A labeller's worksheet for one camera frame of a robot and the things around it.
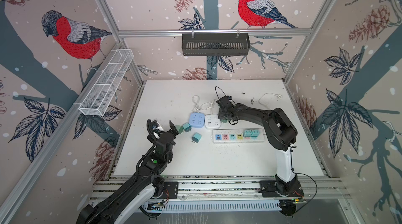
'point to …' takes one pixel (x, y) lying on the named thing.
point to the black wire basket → (215, 44)
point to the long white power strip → (235, 135)
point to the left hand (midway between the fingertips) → (163, 125)
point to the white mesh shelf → (97, 101)
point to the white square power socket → (212, 121)
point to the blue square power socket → (197, 120)
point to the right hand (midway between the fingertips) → (224, 115)
